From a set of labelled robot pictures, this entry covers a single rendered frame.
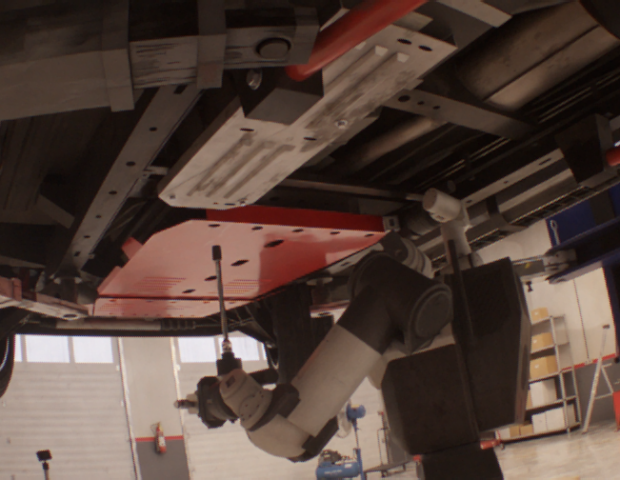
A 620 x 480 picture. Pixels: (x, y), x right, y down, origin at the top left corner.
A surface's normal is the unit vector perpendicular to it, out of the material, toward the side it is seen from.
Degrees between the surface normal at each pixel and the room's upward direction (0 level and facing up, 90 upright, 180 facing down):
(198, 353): 90
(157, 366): 90
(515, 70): 157
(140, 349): 90
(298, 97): 180
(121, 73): 180
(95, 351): 90
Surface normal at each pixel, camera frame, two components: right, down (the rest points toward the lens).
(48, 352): 0.51, -0.33
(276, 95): 0.14, 0.94
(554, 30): -0.38, 0.73
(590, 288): -0.85, -0.05
